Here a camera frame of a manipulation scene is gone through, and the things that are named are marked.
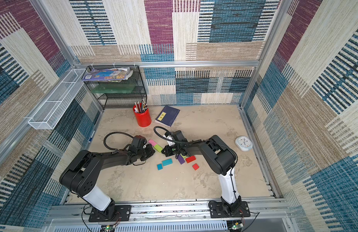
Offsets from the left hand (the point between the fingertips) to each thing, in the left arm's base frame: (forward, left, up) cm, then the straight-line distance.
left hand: (156, 150), depth 95 cm
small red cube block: (-10, -24, -2) cm, 27 cm away
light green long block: (+1, -1, +1) cm, 2 cm away
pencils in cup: (+27, +12, +13) cm, 32 cm away
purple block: (-6, -16, -1) cm, 17 cm away
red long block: (-6, -22, -1) cm, 23 cm away
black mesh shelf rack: (+44, +32, +5) cm, 54 cm away
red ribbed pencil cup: (+22, +10, +10) cm, 26 cm away
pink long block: (+8, +4, -3) cm, 9 cm away
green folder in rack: (+33, +28, +25) cm, 50 cm away
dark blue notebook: (+30, -6, 0) cm, 30 cm away
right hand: (-1, -5, -2) cm, 6 cm away
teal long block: (-7, -7, -2) cm, 10 cm away
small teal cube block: (-10, -3, -2) cm, 11 cm away
